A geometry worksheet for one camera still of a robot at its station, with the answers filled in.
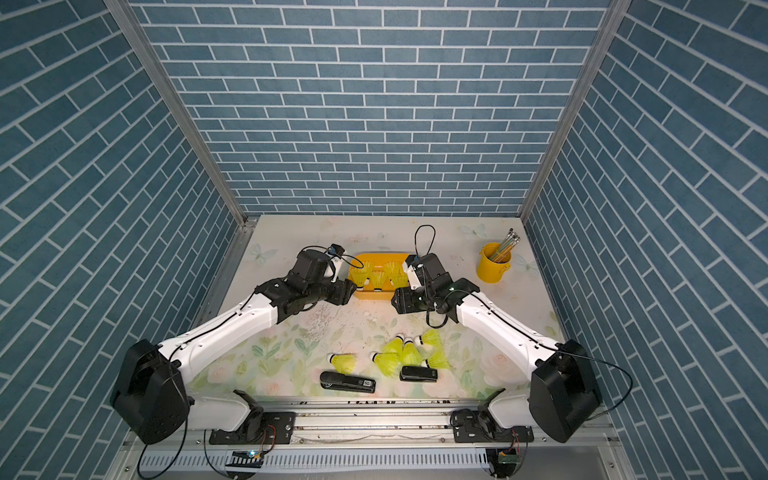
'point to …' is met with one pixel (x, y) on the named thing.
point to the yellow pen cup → (488, 270)
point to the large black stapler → (342, 381)
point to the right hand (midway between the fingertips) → (403, 299)
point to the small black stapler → (418, 374)
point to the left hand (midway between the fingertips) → (354, 284)
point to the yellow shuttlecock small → (395, 346)
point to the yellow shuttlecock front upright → (411, 356)
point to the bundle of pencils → (506, 246)
